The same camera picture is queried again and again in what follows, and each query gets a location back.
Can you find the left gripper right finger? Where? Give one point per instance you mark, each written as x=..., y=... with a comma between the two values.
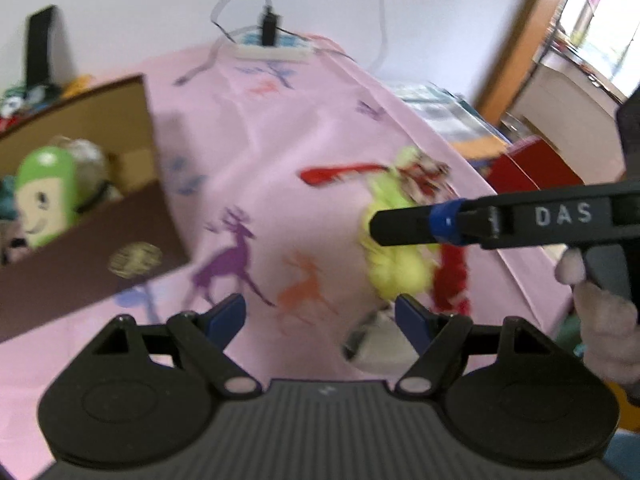
x=439, y=341

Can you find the black smartphone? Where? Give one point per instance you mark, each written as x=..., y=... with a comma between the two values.
x=39, y=28

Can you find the pink plush bear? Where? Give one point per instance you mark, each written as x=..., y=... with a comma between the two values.
x=13, y=243

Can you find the white fluffy plush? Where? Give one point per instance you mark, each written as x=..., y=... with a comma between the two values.
x=92, y=173

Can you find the teal cloth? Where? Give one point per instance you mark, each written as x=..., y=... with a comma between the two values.
x=7, y=203

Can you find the red box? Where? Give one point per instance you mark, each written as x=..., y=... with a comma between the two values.
x=531, y=165

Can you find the white power strip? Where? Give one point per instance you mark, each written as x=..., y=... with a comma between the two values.
x=288, y=48

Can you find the brown cardboard box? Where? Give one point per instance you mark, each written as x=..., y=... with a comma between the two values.
x=111, y=244

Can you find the small panda plush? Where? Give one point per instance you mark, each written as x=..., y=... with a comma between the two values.
x=17, y=100

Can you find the black charger plug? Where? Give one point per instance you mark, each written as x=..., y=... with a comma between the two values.
x=269, y=27

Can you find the pink floral tablecloth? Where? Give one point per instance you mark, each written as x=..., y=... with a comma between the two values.
x=239, y=135

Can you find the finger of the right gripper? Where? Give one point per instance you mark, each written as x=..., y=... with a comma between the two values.
x=437, y=223

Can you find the red patterned silk scarf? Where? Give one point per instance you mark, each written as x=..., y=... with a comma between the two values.
x=414, y=179

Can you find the green bean plush toy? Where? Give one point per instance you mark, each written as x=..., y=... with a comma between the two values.
x=46, y=194

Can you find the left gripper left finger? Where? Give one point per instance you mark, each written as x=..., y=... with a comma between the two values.
x=201, y=340

